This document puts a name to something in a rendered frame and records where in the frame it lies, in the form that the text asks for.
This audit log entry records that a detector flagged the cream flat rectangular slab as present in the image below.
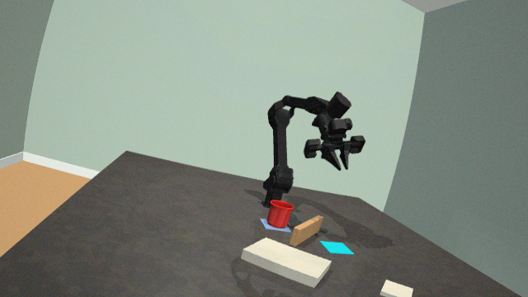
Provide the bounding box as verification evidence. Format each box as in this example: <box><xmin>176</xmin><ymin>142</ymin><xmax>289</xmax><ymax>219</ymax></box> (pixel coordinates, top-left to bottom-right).
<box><xmin>241</xmin><ymin>238</ymin><xmax>332</xmax><ymax>288</ymax></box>

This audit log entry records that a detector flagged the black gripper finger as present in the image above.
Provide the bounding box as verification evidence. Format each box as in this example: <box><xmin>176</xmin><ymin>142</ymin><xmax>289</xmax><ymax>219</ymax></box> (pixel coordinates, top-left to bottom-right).
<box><xmin>339</xmin><ymin>143</ymin><xmax>352</xmax><ymax>170</ymax></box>
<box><xmin>321</xmin><ymin>144</ymin><xmax>342</xmax><ymax>171</ymax></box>

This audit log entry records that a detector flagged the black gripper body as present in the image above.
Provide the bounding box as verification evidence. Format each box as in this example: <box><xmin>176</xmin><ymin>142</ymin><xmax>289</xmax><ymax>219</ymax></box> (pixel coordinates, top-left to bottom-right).
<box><xmin>304</xmin><ymin>122</ymin><xmax>366</xmax><ymax>158</ymax></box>

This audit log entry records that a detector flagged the light wooden plank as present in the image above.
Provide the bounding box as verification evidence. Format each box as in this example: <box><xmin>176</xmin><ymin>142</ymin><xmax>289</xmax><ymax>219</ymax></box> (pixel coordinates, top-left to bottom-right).
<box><xmin>289</xmin><ymin>215</ymin><xmax>323</xmax><ymax>247</ymax></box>

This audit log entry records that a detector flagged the cream flat rectangular block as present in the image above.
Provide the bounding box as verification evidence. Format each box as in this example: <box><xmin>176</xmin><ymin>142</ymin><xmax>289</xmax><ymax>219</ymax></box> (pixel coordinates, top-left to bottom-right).
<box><xmin>380</xmin><ymin>280</ymin><xmax>413</xmax><ymax>297</ymax></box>

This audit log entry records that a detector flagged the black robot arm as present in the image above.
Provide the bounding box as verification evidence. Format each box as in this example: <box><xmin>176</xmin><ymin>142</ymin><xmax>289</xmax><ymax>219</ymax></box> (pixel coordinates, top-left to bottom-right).
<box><xmin>262</xmin><ymin>92</ymin><xmax>353</xmax><ymax>208</ymax></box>

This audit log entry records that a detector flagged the red plastic cup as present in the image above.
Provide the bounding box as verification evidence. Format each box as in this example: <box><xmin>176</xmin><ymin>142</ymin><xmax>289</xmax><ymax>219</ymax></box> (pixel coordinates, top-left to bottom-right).
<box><xmin>267</xmin><ymin>200</ymin><xmax>294</xmax><ymax>229</ymax></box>

